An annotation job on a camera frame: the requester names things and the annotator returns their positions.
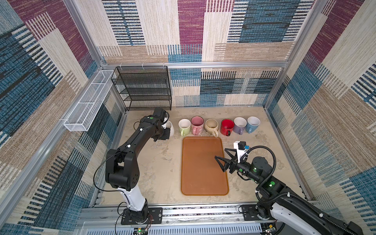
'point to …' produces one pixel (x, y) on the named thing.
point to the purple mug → (239, 124)
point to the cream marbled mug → (211, 127)
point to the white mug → (169, 125)
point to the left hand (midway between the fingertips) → (165, 134)
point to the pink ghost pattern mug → (197, 124)
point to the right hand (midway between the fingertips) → (220, 155)
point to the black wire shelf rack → (143, 86)
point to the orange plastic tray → (201, 174)
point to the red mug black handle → (226, 127)
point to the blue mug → (253, 122)
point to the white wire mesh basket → (82, 113)
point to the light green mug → (184, 127)
